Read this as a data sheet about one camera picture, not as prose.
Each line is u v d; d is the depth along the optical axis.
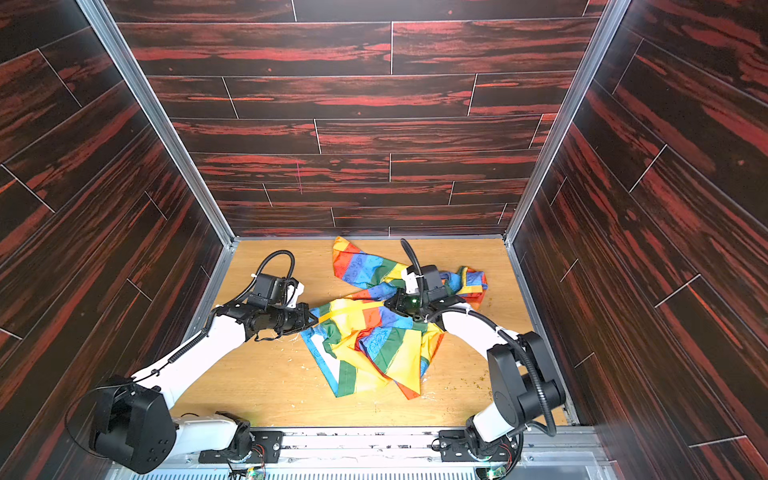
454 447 0.73
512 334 0.48
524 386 0.44
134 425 0.40
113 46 0.70
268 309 0.65
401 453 0.74
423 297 0.70
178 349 0.48
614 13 0.66
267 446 0.74
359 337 0.90
